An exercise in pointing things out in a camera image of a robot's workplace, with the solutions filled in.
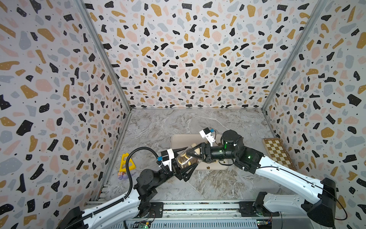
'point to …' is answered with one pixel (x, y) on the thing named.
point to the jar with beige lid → (188, 157)
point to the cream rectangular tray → (179, 141)
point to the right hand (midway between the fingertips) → (191, 157)
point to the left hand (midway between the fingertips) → (192, 157)
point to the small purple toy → (122, 175)
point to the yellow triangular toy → (123, 162)
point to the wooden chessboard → (277, 152)
